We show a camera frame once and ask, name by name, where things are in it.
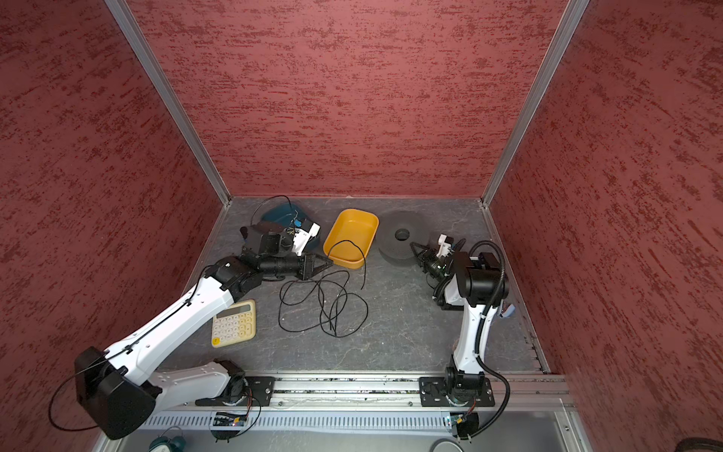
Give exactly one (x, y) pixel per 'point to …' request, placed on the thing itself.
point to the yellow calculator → (233, 324)
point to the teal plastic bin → (283, 214)
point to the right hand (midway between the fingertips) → (408, 246)
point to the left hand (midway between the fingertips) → (330, 269)
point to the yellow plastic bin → (350, 236)
